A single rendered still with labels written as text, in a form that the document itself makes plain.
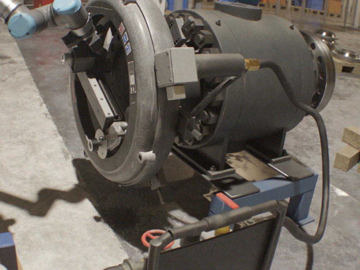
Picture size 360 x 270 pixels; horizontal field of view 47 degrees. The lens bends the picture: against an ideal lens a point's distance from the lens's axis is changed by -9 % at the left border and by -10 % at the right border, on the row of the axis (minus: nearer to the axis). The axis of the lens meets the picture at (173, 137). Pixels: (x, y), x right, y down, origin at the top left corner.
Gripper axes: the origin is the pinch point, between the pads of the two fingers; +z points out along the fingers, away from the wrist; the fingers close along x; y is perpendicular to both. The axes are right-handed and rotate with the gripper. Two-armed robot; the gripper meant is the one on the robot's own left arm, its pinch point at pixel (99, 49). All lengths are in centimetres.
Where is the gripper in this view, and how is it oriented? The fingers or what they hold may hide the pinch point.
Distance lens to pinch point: 178.0
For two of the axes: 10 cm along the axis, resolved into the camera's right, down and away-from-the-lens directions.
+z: 2.4, 3.6, 9.0
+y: 7.8, -6.3, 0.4
